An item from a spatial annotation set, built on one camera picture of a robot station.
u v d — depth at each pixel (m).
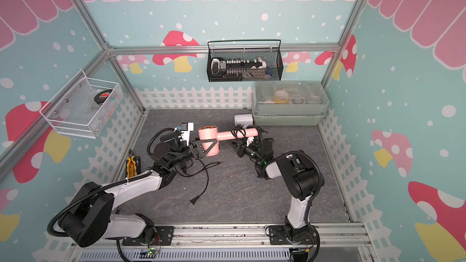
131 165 0.92
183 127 0.67
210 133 0.69
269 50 0.90
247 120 1.08
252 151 0.79
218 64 0.89
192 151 0.66
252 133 0.70
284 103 0.98
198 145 0.66
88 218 0.42
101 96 0.78
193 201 0.83
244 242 0.74
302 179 0.49
